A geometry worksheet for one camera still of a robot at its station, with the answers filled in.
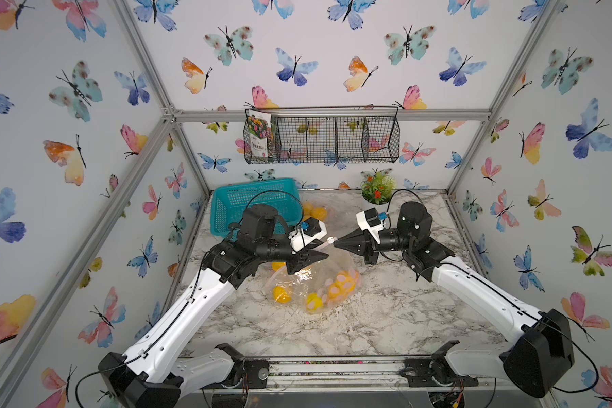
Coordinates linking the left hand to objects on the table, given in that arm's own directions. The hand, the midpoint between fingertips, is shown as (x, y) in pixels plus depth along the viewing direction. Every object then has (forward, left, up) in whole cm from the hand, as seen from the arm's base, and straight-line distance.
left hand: (324, 247), depth 65 cm
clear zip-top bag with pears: (-2, -4, -14) cm, 14 cm away
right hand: (+1, -4, +2) cm, 4 cm away
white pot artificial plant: (+35, -22, -16) cm, 44 cm away
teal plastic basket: (+42, +40, -28) cm, 64 cm away
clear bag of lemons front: (-4, +12, -14) cm, 19 cm away
